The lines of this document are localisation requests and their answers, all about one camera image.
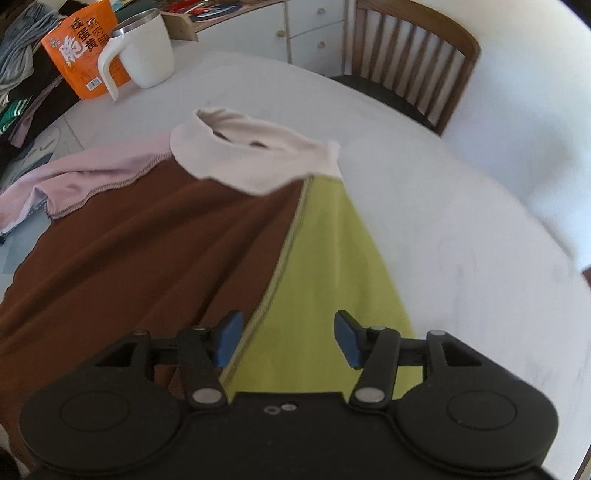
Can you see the orange snack bag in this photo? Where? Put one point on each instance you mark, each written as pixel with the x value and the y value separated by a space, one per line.
pixel 78 50

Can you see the wooden chair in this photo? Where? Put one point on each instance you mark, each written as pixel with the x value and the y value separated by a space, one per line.
pixel 415 55

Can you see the brown green colour-block sweatshirt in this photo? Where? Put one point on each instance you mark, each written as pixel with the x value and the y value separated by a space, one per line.
pixel 161 240

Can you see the white drawer cabinet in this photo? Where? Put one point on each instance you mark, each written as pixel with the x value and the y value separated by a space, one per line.
pixel 249 32

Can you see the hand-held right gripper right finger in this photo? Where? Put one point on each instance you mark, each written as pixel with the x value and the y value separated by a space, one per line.
pixel 348 339

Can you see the wooden box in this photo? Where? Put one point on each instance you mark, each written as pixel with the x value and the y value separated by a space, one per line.
pixel 182 27

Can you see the pile of clothes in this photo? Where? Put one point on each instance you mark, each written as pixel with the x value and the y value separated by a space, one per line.
pixel 18 41

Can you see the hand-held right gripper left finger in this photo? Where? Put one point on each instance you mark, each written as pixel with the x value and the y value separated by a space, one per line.
pixel 228 339

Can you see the white mug with steel rim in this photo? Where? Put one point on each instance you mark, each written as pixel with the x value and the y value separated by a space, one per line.
pixel 147 55

